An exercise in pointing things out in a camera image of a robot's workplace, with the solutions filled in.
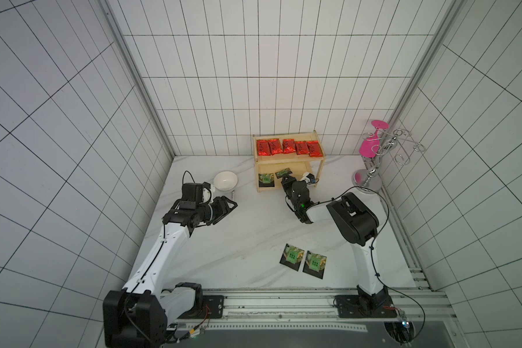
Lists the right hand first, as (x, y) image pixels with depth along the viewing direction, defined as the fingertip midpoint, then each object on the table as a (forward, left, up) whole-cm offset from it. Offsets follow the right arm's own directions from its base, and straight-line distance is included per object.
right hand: (274, 173), depth 99 cm
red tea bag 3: (+6, -6, +13) cm, 15 cm away
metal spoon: (-7, +20, -10) cm, 23 cm away
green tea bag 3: (-35, -8, -10) cm, 37 cm away
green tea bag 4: (-37, -17, -10) cm, 42 cm away
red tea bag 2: (+5, -12, +12) cm, 18 cm away
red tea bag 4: (+5, 0, +13) cm, 14 cm away
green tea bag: (+2, +4, -8) cm, 9 cm away
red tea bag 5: (+4, +5, +13) cm, 14 cm away
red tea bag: (+5, -17, +12) cm, 22 cm away
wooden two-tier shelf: (+2, -2, +11) cm, 11 cm away
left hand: (-25, +16, +6) cm, 30 cm away
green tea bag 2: (+4, -5, -3) cm, 7 cm away
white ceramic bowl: (-1, +24, -6) cm, 25 cm away
